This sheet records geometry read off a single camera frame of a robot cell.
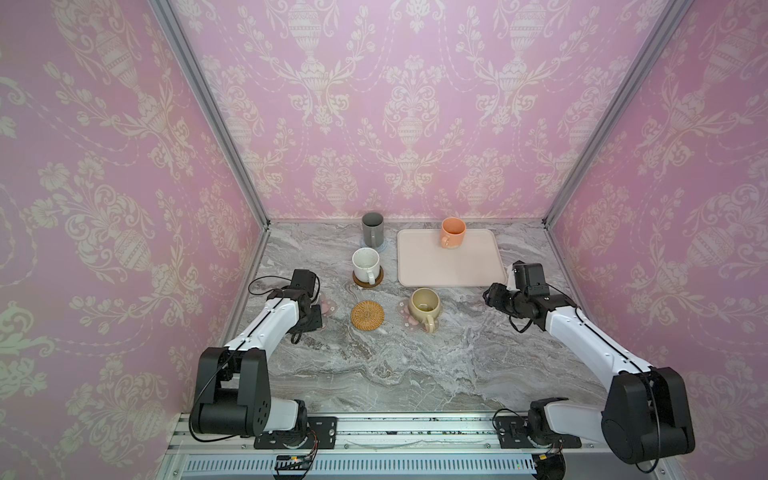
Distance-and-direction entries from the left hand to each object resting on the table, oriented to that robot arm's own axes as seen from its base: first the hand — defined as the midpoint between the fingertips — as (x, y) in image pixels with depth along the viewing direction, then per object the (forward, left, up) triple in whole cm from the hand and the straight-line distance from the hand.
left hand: (308, 324), depth 89 cm
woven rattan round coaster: (+5, -17, -4) cm, 18 cm away
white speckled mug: (+22, -16, 0) cm, 27 cm away
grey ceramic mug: (+34, -18, +6) cm, 39 cm away
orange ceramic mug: (+35, -46, +4) cm, 58 cm away
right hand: (+7, -54, +6) cm, 55 cm away
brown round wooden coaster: (+14, -17, +1) cm, 22 cm away
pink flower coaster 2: (+4, -30, -4) cm, 30 cm away
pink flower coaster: (+8, -4, -4) cm, 10 cm away
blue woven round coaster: (+33, -21, -4) cm, 39 cm away
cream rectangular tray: (+26, -36, -2) cm, 45 cm away
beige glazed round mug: (+8, -35, -2) cm, 36 cm away
